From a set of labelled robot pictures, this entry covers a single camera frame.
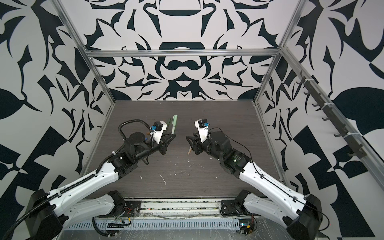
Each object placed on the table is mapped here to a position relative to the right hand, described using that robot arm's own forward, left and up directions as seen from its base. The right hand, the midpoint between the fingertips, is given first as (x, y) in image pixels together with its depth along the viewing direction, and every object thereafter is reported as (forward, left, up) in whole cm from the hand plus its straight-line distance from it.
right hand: (190, 134), depth 69 cm
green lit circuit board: (-32, -25, -29) cm, 50 cm away
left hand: (+2, +8, 0) cm, 8 cm away
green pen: (+3, +6, +8) cm, 11 cm away
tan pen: (+5, +1, -27) cm, 28 cm away
